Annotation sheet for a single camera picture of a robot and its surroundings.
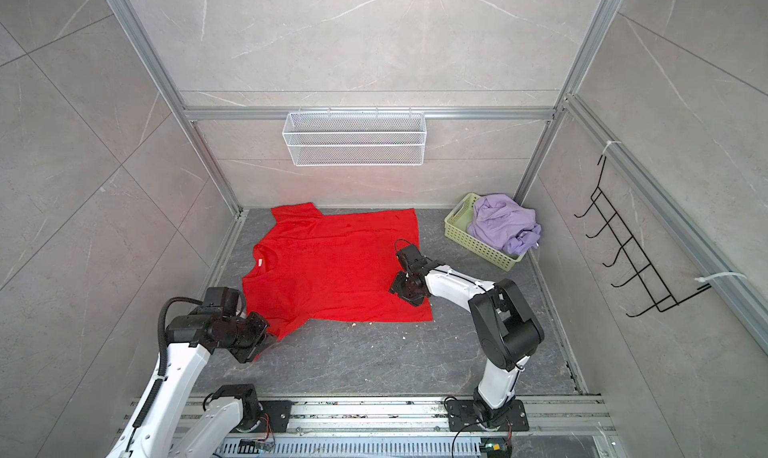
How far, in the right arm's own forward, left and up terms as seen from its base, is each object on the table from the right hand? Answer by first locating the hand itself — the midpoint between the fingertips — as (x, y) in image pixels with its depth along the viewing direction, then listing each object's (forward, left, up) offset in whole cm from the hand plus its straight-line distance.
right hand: (395, 290), depth 94 cm
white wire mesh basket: (+44, +13, +27) cm, 53 cm away
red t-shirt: (+11, +30, -3) cm, 32 cm away
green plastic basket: (+22, -22, +4) cm, 31 cm away
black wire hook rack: (-18, -53, +30) cm, 64 cm away
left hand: (-16, +31, +10) cm, 36 cm away
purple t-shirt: (+24, -39, +5) cm, 45 cm away
